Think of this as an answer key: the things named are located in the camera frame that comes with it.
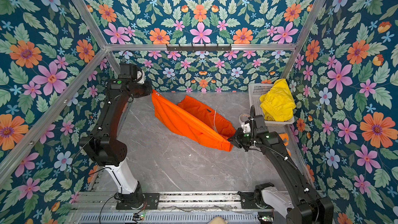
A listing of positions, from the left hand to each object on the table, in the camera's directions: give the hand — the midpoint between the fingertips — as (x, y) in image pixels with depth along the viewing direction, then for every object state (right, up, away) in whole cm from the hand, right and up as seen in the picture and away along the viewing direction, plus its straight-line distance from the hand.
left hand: (151, 83), depth 81 cm
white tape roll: (+53, -18, +24) cm, 61 cm away
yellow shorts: (+75, -11, +18) cm, 78 cm away
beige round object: (+34, -61, -15) cm, 72 cm away
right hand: (+40, -28, -6) cm, 49 cm away
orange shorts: (+24, -18, -3) cm, 30 cm away
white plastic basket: (+65, -1, +34) cm, 74 cm away
